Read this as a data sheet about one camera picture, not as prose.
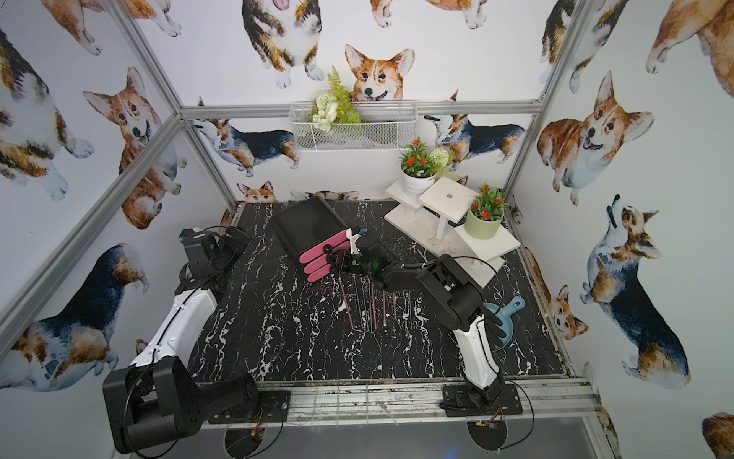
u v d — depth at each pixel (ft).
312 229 3.88
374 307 3.00
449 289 1.86
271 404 2.46
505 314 2.84
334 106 2.56
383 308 3.00
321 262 3.01
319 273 3.14
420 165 2.98
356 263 2.74
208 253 2.07
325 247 2.89
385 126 3.04
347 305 3.03
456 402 2.40
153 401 1.47
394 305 3.03
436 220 3.80
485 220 2.68
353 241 2.89
